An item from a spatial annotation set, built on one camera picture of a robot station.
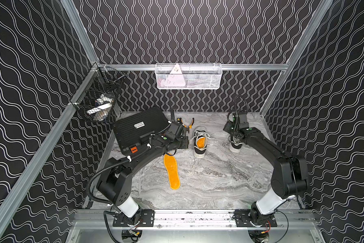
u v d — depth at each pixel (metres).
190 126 1.12
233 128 0.72
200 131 1.03
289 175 0.46
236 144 0.94
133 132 1.01
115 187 0.44
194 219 0.76
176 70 0.88
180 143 0.74
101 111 0.73
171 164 0.93
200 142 1.00
